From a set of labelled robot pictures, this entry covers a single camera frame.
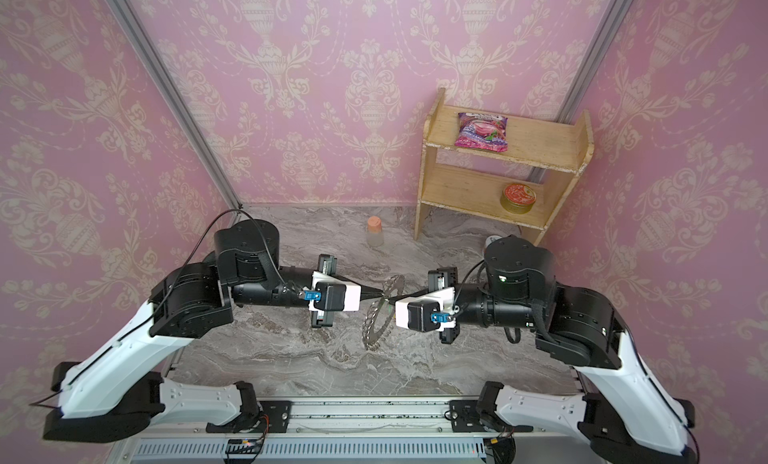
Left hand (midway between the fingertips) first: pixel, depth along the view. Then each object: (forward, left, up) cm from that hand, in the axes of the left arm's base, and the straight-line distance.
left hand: (377, 287), depth 46 cm
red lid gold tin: (+43, -39, -21) cm, 62 cm away
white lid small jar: (+42, -36, -40) cm, 68 cm away
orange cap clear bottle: (+44, +4, -41) cm, 60 cm away
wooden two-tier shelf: (+67, -45, -28) cm, 85 cm away
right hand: (+1, -3, -1) cm, 3 cm away
